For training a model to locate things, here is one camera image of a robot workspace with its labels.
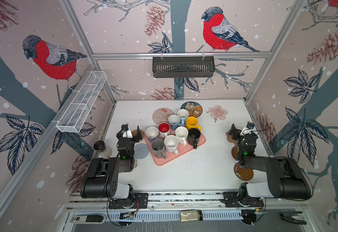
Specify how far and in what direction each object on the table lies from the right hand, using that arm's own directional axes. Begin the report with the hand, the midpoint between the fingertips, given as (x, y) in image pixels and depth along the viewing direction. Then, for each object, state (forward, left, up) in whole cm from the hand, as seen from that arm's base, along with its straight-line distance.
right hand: (239, 125), depth 89 cm
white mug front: (-9, +43, -9) cm, 45 cm away
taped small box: (-47, +32, -8) cm, 57 cm away
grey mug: (-13, +52, -8) cm, 54 cm away
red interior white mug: (+1, +49, -8) cm, 50 cm away
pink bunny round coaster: (+16, +52, -11) cm, 56 cm away
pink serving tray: (-12, +36, -11) cm, 40 cm away
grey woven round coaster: (-14, +63, -12) cm, 66 cm away
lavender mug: (-3, +57, -7) cm, 57 cm away
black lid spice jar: (-17, +85, -1) cm, 87 cm away
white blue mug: (+13, +36, -6) cm, 38 cm away
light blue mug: (+7, +42, -6) cm, 43 cm away
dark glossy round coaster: (-26, 0, -12) cm, 29 cm away
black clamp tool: (-45, -18, -12) cm, 50 cm away
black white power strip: (-51, +80, -8) cm, 95 cm away
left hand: (-3, +67, +3) cm, 67 cm away
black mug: (-4, +28, -9) cm, 30 cm away
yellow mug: (+7, +29, -7) cm, 31 cm away
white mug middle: (-4, +36, -6) cm, 37 cm away
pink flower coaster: (+22, +7, -13) cm, 26 cm away
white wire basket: (-7, +92, +19) cm, 94 cm away
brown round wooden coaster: (-12, +2, -11) cm, 16 cm away
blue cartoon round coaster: (+23, +26, -12) cm, 36 cm away
